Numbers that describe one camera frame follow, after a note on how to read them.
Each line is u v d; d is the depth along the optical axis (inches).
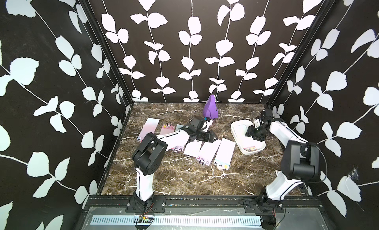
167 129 41.1
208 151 36.4
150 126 42.7
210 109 41.3
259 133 31.3
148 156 19.6
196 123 28.9
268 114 29.9
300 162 18.8
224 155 36.7
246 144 36.0
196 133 29.3
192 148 37.6
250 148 37.6
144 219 27.8
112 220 27.6
